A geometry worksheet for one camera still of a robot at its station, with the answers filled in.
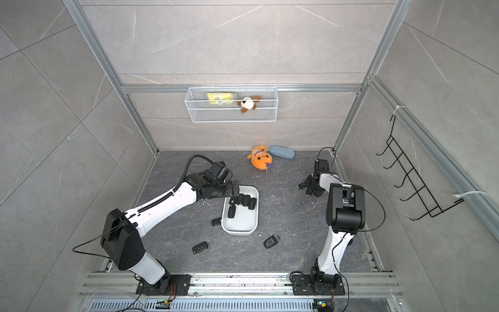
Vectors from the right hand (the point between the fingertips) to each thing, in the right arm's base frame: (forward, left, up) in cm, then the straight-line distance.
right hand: (310, 185), depth 102 cm
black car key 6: (-31, +54, +1) cm, 62 cm away
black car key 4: (-10, +31, 0) cm, 33 cm away
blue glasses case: (+25, +13, +1) cm, 28 cm away
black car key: (-15, +41, +1) cm, 44 cm away
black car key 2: (-9, +41, +2) cm, 42 cm away
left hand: (-10, +40, +16) cm, 44 cm away
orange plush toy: (+14, +27, +7) cm, 31 cm away
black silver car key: (-29, +23, 0) cm, 37 cm away
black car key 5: (-20, +48, 0) cm, 52 cm away
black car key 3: (-9, +37, +2) cm, 38 cm away
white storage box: (-19, +35, -2) cm, 39 cm away
